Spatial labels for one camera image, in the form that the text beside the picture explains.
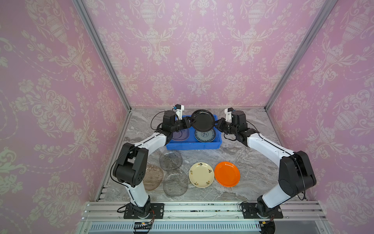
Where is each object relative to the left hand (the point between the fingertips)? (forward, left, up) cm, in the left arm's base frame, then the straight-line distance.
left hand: (195, 120), depth 87 cm
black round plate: (0, -5, 0) cm, 5 cm away
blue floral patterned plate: (+1, -7, -19) cm, 20 cm away
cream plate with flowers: (-25, -4, -20) cm, 32 cm away
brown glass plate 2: (-27, +25, -21) cm, 42 cm away
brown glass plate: (-10, +8, -1) cm, 13 cm away
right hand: (-1, -10, 0) cm, 10 cm away
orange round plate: (-25, -19, -20) cm, 37 cm away
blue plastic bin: (-9, +2, -11) cm, 15 cm away
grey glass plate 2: (-30, +11, -21) cm, 38 cm away
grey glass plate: (-16, +15, -21) cm, 31 cm away
